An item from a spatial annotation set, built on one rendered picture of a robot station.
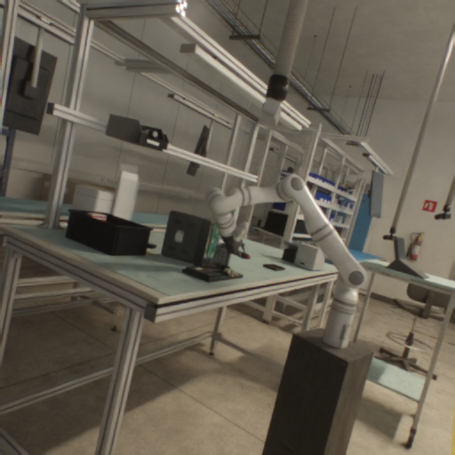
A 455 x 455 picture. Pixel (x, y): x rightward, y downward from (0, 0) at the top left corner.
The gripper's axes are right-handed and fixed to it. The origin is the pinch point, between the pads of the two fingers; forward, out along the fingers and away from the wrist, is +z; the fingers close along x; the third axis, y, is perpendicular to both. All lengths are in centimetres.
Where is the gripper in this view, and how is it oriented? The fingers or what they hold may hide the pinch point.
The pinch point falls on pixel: (243, 256)
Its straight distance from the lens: 162.4
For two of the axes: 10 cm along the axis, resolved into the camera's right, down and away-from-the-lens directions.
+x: -4.8, 7.6, -4.3
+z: 2.6, 5.9, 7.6
